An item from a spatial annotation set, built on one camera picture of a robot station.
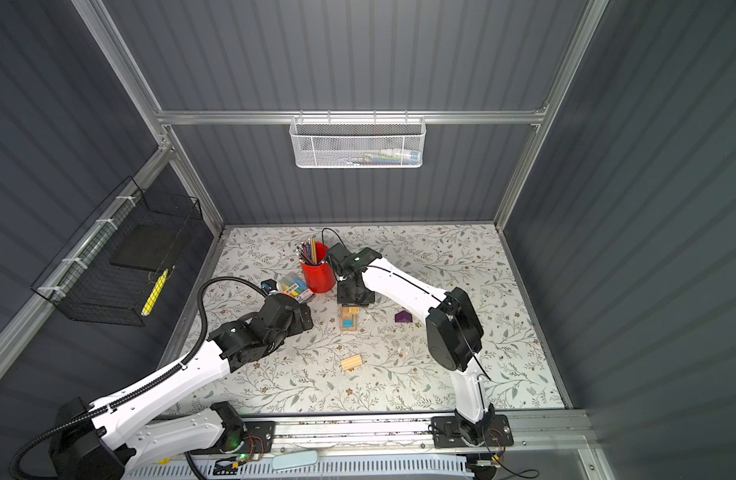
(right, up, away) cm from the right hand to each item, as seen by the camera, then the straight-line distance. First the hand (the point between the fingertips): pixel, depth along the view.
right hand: (352, 304), depth 87 cm
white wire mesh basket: (0, +56, +25) cm, 61 cm away
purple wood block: (+16, -5, +7) cm, 18 cm away
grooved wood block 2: (0, -16, -2) cm, 16 cm away
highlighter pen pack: (-19, +3, +13) cm, 23 cm away
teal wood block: (-1, -6, +3) cm, 7 cm away
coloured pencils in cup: (-14, +16, +9) cm, 23 cm away
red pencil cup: (-11, +7, +7) cm, 15 cm away
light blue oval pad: (-12, -32, -19) cm, 39 cm away
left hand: (-14, -1, -7) cm, 16 cm away
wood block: (-2, -8, +4) cm, 10 cm away
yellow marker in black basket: (-45, +9, -16) cm, 48 cm away
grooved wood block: (0, -2, -2) cm, 3 cm away
